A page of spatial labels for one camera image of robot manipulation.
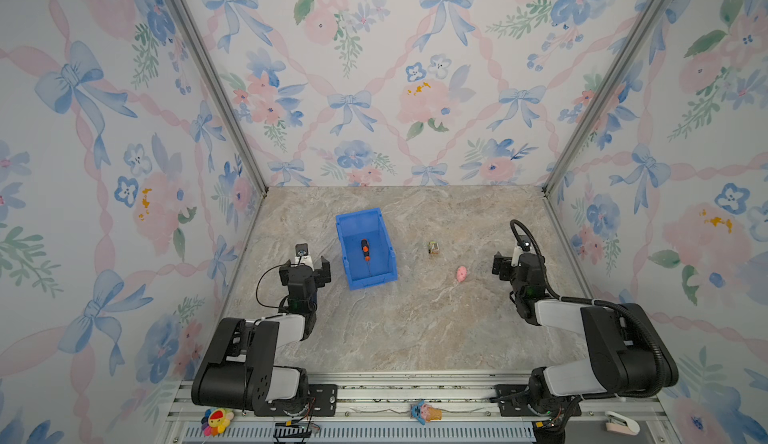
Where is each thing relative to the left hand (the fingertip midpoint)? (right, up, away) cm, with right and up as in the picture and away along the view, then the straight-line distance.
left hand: (306, 256), depth 90 cm
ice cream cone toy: (+33, -34, -20) cm, 52 cm away
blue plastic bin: (+12, +8, +19) cm, 24 cm away
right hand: (+64, +1, +3) cm, 64 cm away
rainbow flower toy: (-16, -36, -20) cm, 44 cm away
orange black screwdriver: (+17, +1, +10) cm, 20 cm away
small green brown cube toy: (+40, +2, +10) cm, 41 cm away
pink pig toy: (+48, -6, +5) cm, 48 cm away
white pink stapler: (+79, -37, -20) cm, 89 cm away
